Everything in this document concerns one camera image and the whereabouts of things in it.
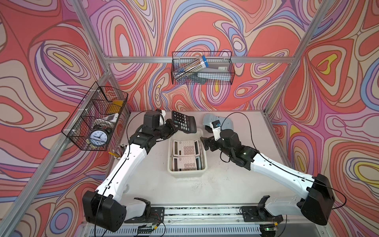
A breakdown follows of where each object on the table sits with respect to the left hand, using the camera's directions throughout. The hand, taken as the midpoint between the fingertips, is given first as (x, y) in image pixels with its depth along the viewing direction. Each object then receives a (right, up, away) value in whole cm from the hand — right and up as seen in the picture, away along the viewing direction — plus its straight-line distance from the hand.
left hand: (182, 124), depth 74 cm
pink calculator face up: (+1, -15, +20) cm, 25 cm away
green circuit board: (-19, -52, -1) cm, 56 cm away
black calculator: (+3, +1, +6) cm, 6 cm away
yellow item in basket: (-37, +9, +5) cm, 38 cm away
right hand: (+14, -7, +5) cm, 17 cm away
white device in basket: (-35, +4, 0) cm, 35 cm away
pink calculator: (0, -23, +13) cm, 27 cm away
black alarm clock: (-38, -6, -6) cm, 39 cm away
